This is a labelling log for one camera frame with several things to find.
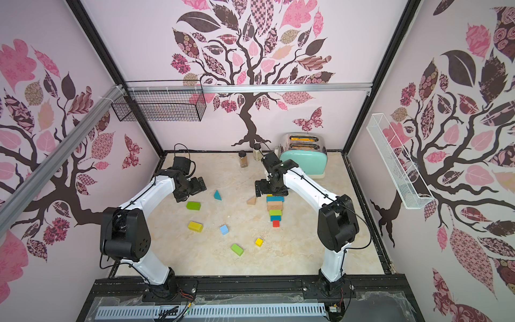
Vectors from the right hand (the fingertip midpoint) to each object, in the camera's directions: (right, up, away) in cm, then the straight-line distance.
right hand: (267, 195), depth 87 cm
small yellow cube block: (-4, -20, -2) cm, 21 cm away
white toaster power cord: (+6, +21, +17) cm, 28 cm away
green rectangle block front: (-13, -23, -3) cm, 26 cm away
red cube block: (+4, -14, +3) cm, 15 cm away
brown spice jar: (-13, +17, +23) cm, 32 cm away
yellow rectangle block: (-33, -15, +3) cm, 37 cm away
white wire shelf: (+53, +14, -6) cm, 55 cm away
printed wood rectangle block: (+4, -7, +9) cm, 12 cm away
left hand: (-33, 0, +5) cm, 34 cm away
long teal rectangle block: (+4, -3, +11) cm, 13 cm away
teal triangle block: (-25, -2, +14) cm, 29 cm away
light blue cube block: (-19, -16, +1) cm, 25 cm away
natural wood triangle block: (-8, -5, +11) cm, 14 cm away
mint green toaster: (+21, +21, +12) cm, 31 cm away
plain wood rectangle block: (+4, -6, +11) cm, 13 cm away
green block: (-35, -7, +10) cm, 37 cm away
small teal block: (+4, -12, +6) cm, 14 cm away
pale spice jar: (-5, +20, +25) cm, 33 cm away
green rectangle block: (+4, -10, +8) cm, 13 cm away
